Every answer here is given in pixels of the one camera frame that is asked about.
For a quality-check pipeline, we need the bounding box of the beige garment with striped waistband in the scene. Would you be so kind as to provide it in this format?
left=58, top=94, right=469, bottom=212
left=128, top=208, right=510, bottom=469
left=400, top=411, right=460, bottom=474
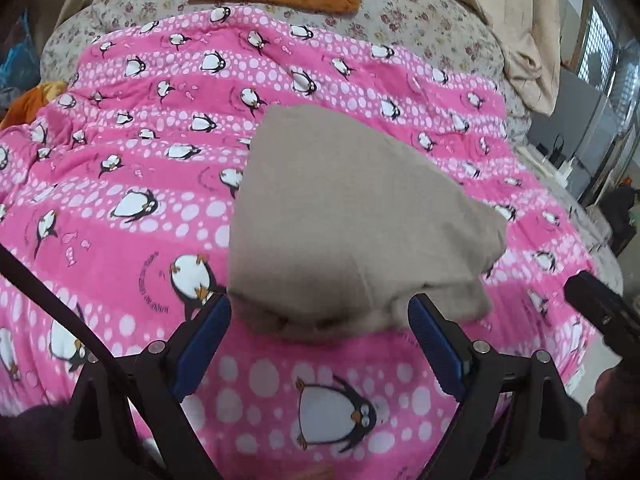
left=228, top=105, right=506, bottom=344

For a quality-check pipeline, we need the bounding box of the pink penguin quilt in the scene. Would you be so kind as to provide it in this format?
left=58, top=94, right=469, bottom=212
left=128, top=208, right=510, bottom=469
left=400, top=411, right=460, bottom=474
left=1, top=6, right=594, bottom=479

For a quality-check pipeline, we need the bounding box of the orange cloth at bedside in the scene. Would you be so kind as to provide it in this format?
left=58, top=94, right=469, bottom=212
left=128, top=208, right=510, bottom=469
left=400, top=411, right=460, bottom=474
left=1, top=80, right=67, bottom=129

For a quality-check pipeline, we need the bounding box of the beige curtain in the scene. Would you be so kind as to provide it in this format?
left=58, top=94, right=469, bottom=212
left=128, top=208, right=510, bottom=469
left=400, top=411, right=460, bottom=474
left=459, top=0, right=561, bottom=116

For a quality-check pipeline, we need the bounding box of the floral bed sheet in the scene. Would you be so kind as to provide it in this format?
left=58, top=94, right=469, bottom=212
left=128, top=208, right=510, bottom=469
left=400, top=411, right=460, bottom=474
left=39, top=0, right=624, bottom=291

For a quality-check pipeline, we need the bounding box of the blue plastic bag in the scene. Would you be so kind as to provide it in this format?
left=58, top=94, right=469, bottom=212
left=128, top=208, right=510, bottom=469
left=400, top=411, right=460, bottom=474
left=0, top=12, right=40, bottom=114

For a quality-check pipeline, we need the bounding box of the black cable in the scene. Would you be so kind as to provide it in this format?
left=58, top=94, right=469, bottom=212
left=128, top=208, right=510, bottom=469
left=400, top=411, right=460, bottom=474
left=0, top=244, right=132, bottom=391

